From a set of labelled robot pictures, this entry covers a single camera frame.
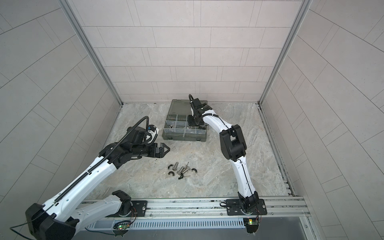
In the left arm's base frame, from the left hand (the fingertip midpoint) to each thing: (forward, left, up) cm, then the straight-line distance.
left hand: (167, 148), depth 73 cm
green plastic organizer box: (+23, 0, -16) cm, 28 cm away
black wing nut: (-4, +2, -17) cm, 18 cm away
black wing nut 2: (-5, -13, -17) cm, 22 cm away
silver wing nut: (+24, +4, -16) cm, 29 cm away
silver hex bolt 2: (-7, -5, -16) cm, 18 cm away
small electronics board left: (-30, +17, -13) cm, 37 cm away
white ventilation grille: (-30, -5, -17) cm, 34 cm away
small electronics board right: (-29, -40, -17) cm, 53 cm away
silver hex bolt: (-5, -2, -16) cm, 17 cm away
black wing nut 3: (-6, 0, -17) cm, 18 cm away
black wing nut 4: (-9, -6, -17) cm, 20 cm away
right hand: (+25, -10, -13) cm, 29 cm away
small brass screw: (-1, -9, -18) cm, 20 cm away
